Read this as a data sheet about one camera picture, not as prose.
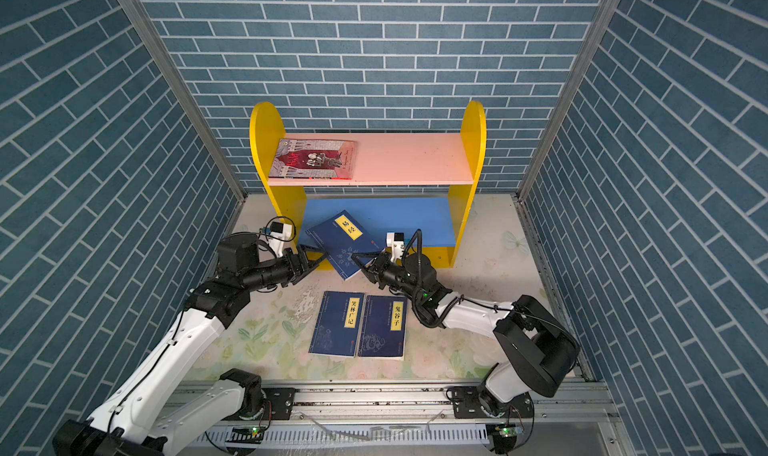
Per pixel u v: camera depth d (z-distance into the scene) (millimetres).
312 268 688
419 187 1241
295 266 628
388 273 695
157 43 790
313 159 721
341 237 790
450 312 581
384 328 864
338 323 861
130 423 385
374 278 706
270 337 848
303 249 652
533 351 438
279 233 677
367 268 715
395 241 755
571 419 757
